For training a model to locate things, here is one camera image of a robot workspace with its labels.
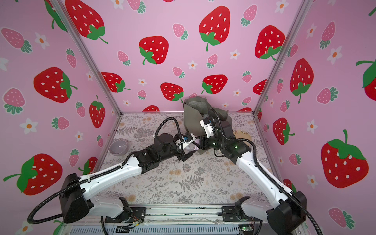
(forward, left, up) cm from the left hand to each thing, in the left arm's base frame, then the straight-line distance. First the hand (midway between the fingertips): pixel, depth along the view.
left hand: (192, 141), depth 73 cm
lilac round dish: (+10, +51, -23) cm, 57 cm away
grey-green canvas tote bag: (+26, -1, 0) cm, 26 cm away
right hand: (-1, 0, +2) cm, 2 cm away
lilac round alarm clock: (-2, 0, -1) cm, 3 cm away
